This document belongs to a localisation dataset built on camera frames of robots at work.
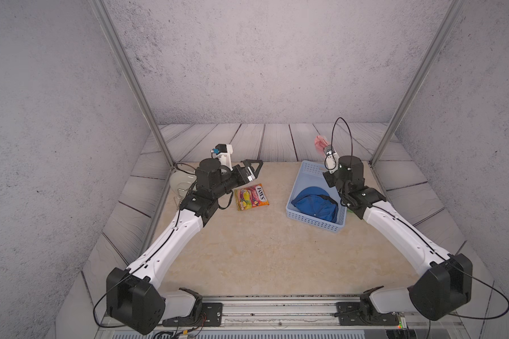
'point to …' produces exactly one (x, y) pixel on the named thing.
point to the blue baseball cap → (317, 201)
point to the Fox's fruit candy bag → (251, 197)
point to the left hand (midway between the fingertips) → (259, 166)
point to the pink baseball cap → (320, 144)
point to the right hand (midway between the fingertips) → (337, 160)
